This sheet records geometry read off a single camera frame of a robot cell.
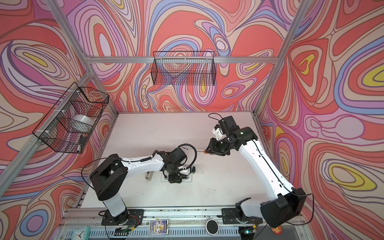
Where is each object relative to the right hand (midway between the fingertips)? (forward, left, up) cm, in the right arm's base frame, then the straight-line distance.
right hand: (210, 155), depth 73 cm
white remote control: (-4, +14, -19) cm, 24 cm away
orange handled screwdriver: (+1, +3, +1) cm, 3 cm away
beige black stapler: (-2, +35, -17) cm, 39 cm away
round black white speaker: (-28, +1, -18) cm, 33 cm away
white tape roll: (+12, +61, +14) cm, 64 cm away
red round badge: (-30, -31, -22) cm, 48 cm away
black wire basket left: (+13, +69, +11) cm, 71 cm away
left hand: (-1, +16, -21) cm, 26 cm away
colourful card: (-27, +26, -19) cm, 42 cm away
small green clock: (-29, +61, -18) cm, 70 cm away
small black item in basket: (+8, +64, +4) cm, 65 cm away
